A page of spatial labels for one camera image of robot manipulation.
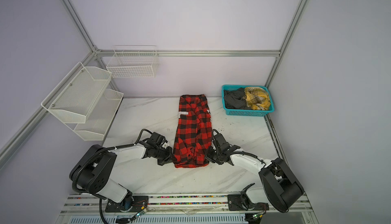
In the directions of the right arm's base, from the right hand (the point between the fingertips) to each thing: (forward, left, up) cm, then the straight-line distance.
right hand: (202, 156), depth 86 cm
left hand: (-2, +15, -2) cm, 16 cm away
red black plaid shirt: (+15, +5, -2) cm, 16 cm away
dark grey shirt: (+42, -23, +4) cm, 48 cm away
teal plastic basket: (+31, -31, +2) cm, 44 cm away
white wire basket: (+50, +45, +31) cm, 74 cm away
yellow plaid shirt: (+39, -38, +8) cm, 55 cm away
